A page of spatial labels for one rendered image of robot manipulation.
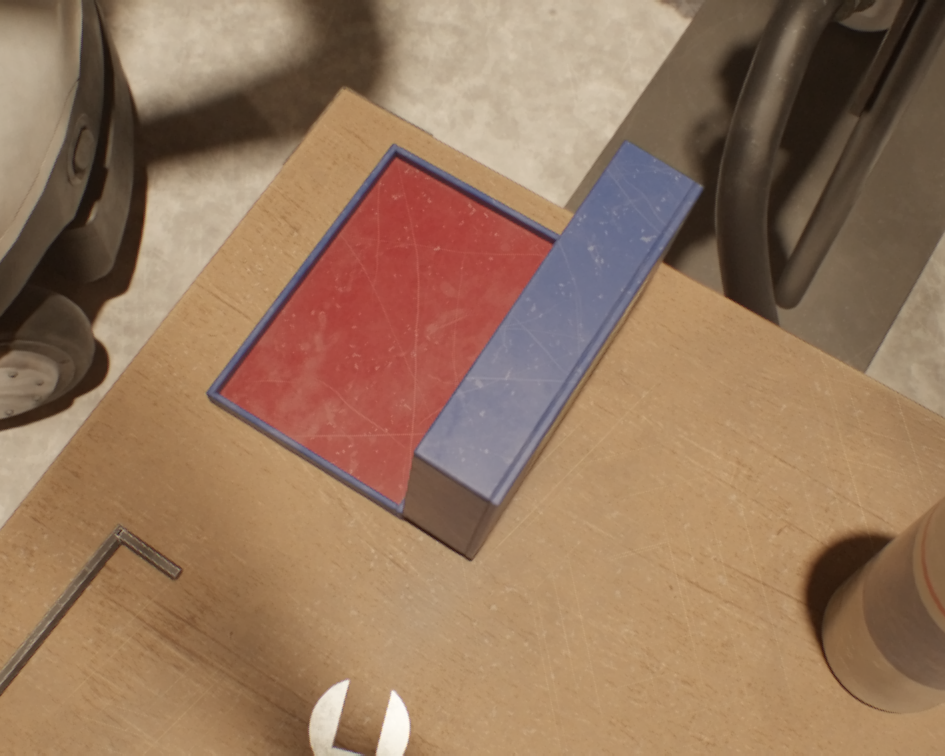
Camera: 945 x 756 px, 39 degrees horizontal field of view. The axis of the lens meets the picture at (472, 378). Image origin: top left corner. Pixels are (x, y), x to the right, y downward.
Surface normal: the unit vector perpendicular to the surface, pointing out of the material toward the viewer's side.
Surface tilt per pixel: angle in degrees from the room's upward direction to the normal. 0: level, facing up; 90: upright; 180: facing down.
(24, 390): 90
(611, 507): 0
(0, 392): 90
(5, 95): 58
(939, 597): 90
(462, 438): 6
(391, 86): 0
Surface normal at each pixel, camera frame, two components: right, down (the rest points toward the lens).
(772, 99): 0.01, 0.22
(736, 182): -0.52, 0.28
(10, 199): 0.93, 0.32
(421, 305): 0.00, -0.37
